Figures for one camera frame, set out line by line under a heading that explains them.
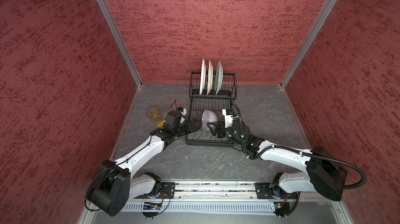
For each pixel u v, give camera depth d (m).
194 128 0.74
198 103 1.06
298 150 0.49
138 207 0.71
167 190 0.74
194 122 0.74
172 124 0.64
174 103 1.09
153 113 1.02
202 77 0.75
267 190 0.74
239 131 0.58
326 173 0.43
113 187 0.40
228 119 0.71
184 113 0.79
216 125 0.70
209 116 0.77
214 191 0.76
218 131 0.70
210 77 0.77
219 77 0.75
